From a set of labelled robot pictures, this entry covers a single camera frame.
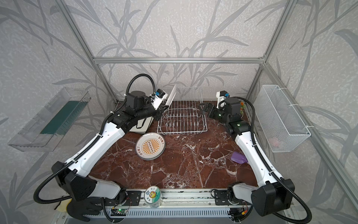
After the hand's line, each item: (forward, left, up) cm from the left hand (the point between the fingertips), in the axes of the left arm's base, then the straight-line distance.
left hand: (168, 101), depth 71 cm
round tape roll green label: (-39, +6, -25) cm, 47 cm away
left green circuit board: (-45, +25, -36) cm, 63 cm away
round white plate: (+4, -1, +1) cm, 4 cm away
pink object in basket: (-15, -56, -13) cm, 59 cm away
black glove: (-43, +40, -32) cm, 67 cm away
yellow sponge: (-43, +54, -33) cm, 77 cm away
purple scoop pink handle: (-17, -43, -33) cm, 57 cm away
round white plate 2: (-10, +15, -33) cm, 38 cm away
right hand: (+1, -19, -2) cm, 19 cm away
